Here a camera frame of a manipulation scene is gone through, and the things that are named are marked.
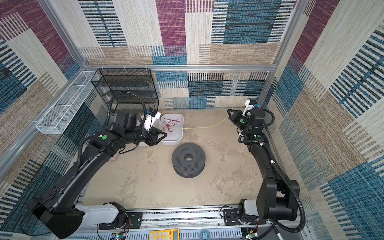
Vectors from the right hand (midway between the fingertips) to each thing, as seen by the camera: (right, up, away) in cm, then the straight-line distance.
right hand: (226, 111), depth 79 cm
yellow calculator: (-29, -57, -11) cm, 65 cm away
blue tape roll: (-12, -58, -9) cm, 60 cm away
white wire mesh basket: (-81, -6, -9) cm, 82 cm away
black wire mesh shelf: (-67, +10, +36) cm, 76 cm away
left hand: (-30, -10, -11) cm, 34 cm away
